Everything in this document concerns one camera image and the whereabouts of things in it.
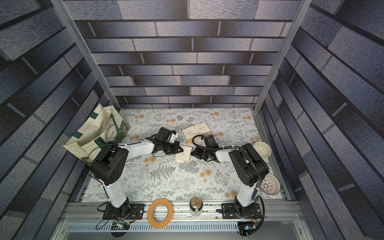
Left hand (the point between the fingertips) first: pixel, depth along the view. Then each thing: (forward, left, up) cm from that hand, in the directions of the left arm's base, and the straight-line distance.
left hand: (184, 149), depth 91 cm
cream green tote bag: (+14, +54, +5) cm, 56 cm away
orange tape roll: (-38, +13, -3) cm, 40 cm away
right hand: (0, -3, -4) cm, 5 cm away
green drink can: (-31, -7, +5) cm, 33 cm away
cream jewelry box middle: (+15, -3, -3) cm, 16 cm away
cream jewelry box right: (+18, -12, -2) cm, 21 cm away
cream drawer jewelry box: (-3, 0, -2) cm, 4 cm away
